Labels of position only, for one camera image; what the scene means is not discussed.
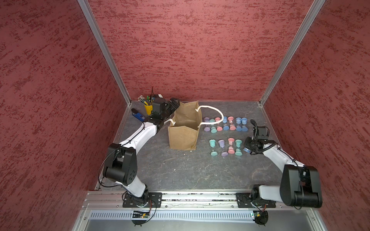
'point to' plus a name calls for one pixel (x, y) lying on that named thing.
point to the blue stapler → (137, 115)
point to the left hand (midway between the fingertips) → (177, 105)
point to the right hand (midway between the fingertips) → (246, 145)
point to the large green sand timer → (238, 151)
